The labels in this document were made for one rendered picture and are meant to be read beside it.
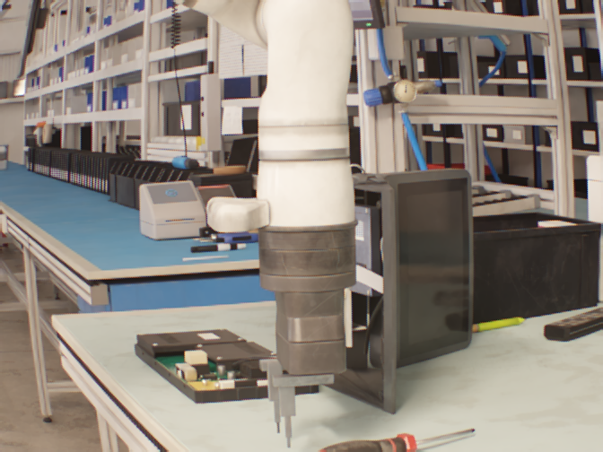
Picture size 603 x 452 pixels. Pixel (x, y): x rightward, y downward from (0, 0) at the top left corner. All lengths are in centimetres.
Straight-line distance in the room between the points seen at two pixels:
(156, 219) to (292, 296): 235
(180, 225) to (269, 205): 236
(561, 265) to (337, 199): 72
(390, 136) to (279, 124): 193
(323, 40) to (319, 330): 22
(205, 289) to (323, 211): 189
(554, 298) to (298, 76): 77
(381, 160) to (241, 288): 42
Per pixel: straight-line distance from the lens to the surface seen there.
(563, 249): 164
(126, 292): 280
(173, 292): 282
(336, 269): 97
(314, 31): 95
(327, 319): 98
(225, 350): 136
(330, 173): 96
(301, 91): 95
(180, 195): 339
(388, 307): 114
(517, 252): 160
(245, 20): 101
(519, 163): 887
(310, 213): 96
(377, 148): 289
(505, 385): 124
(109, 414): 142
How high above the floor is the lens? 129
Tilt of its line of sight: 6 degrees down
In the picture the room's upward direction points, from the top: 2 degrees counter-clockwise
